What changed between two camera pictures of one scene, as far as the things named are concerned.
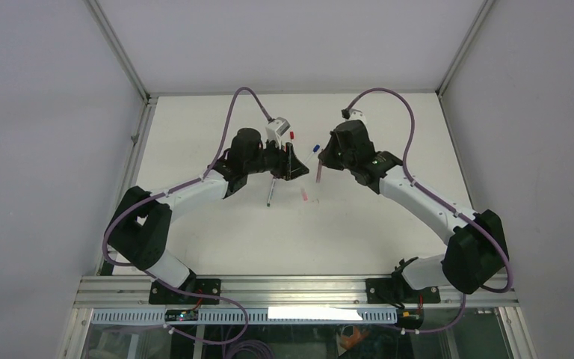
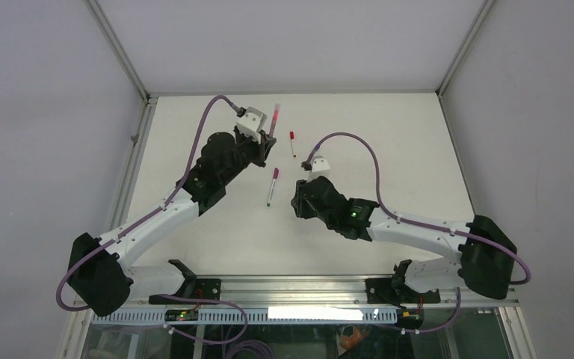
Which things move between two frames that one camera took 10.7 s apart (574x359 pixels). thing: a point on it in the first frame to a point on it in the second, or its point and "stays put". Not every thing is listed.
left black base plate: [161, 293] stays put
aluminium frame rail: [282, 292] stays put
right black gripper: [326, 156] to [298, 201]
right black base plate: [382, 292] stays put
